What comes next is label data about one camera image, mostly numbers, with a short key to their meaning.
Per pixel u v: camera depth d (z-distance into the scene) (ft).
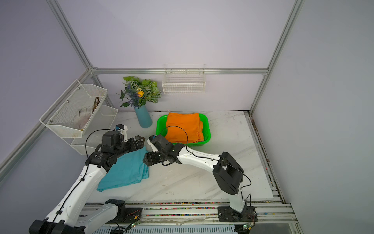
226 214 2.40
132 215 2.39
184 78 3.14
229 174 1.54
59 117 2.23
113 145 1.90
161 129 3.29
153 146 2.12
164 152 2.06
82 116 2.56
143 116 3.41
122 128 2.29
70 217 1.28
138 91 2.74
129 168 2.84
